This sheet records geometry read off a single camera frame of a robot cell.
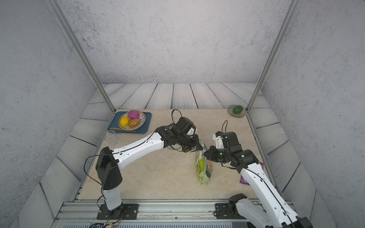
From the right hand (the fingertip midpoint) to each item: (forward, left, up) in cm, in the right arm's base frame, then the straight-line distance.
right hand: (206, 153), depth 74 cm
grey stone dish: (+48, -25, -19) cm, 58 cm away
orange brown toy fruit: (+33, +51, -14) cm, 62 cm away
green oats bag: (-5, +1, -5) cm, 7 cm away
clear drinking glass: (+22, +65, -16) cm, 71 cm away
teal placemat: (+30, +41, -17) cm, 54 cm away
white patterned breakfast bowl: (-3, +14, +12) cm, 19 cm away
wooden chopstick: (+27, +57, -15) cm, 65 cm away
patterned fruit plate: (+39, +46, -17) cm, 63 cm away
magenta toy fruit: (+40, +52, -12) cm, 67 cm away
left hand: (+1, 0, +2) cm, 2 cm away
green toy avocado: (+49, -30, -17) cm, 60 cm away
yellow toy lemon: (+33, +57, -13) cm, 67 cm away
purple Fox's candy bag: (-7, -22, -19) cm, 30 cm away
